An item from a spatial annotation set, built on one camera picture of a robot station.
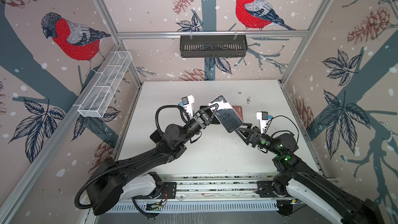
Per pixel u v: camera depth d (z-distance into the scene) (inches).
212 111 23.2
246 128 26.7
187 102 23.2
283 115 21.8
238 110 41.1
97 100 27.9
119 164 17.4
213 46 40.8
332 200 18.0
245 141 23.3
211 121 23.5
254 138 22.8
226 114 23.1
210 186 53.1
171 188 29.1
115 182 15.7
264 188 28.9
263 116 23.8
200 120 21.6
